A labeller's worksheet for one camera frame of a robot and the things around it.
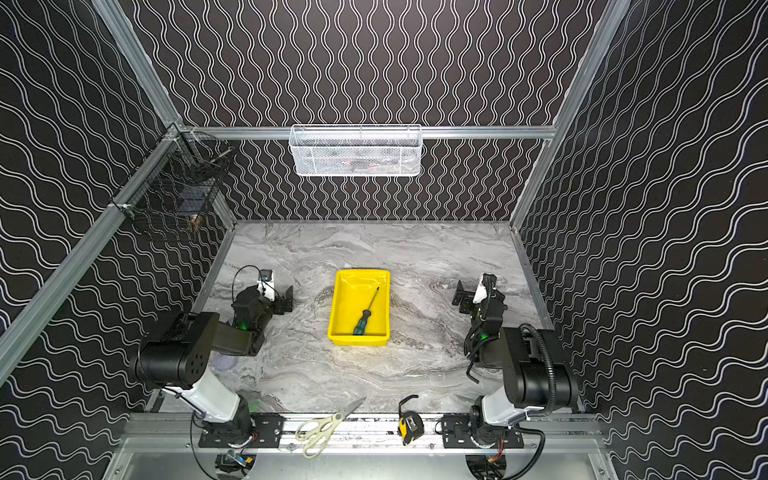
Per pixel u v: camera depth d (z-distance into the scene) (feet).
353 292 3.34
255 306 2.45
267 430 2.45
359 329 2.92
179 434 2.50
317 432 2.44
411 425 2.39
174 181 3.06
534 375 1.44
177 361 1.54
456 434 2.40
